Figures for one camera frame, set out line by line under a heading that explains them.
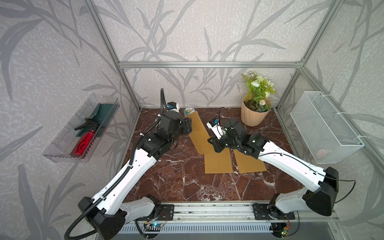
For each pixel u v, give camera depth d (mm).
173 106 591
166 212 733
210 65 971
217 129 597
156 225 706
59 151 581
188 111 1081
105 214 368
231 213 752
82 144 596
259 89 915
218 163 906
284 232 703
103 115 751
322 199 386
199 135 765
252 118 992
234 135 555
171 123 496
